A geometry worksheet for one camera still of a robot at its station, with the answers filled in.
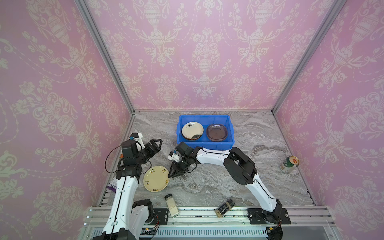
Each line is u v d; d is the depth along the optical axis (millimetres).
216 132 1052
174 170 803
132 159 593
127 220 421
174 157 874
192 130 1036
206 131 1046
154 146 704
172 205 752
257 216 730
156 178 859
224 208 742
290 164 818
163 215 744
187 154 765
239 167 564
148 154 692
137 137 724
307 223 731
